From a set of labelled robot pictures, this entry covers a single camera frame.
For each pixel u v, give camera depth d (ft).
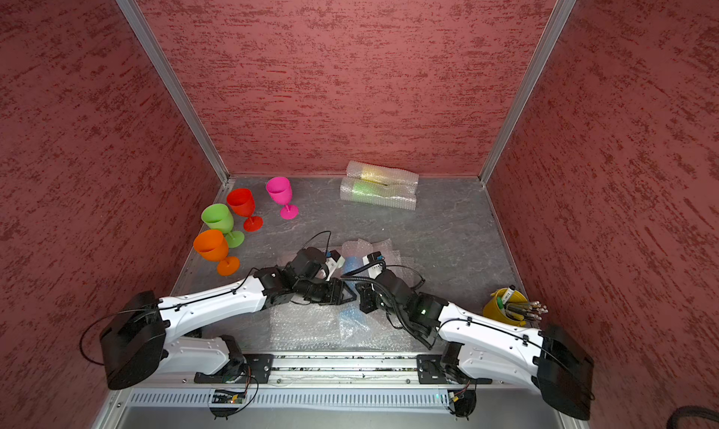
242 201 3.09
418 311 1.92
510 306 2.54
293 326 2.60
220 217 3.06
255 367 2.44
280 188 3.21
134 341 1.35
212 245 2.89
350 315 2.41
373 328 2.36
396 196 3.48
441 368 2.16
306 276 2.08
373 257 2.25
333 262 2.44
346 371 2.48
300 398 2.33
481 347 1.61
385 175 3.72
